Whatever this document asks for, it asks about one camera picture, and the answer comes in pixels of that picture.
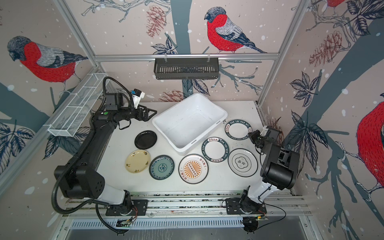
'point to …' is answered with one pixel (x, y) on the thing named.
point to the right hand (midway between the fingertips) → (250, 133)
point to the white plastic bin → (188, 124)
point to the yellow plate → (137, 161)
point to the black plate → (145, 139)
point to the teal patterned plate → (161, 167)
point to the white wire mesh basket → (79, 103)
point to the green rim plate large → (215, 149)
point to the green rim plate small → (238, 129)
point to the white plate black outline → (243, 162)
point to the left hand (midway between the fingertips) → (149, 108)
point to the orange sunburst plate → (193, 168)
